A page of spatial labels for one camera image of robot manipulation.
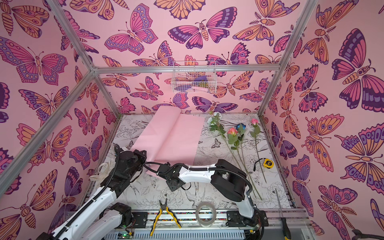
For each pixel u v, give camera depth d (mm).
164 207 775
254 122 1097
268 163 898
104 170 916
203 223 700
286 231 690
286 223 713
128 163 606
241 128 1059
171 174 647
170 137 1021
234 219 729
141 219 733
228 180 480
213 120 1110
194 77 968
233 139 1030
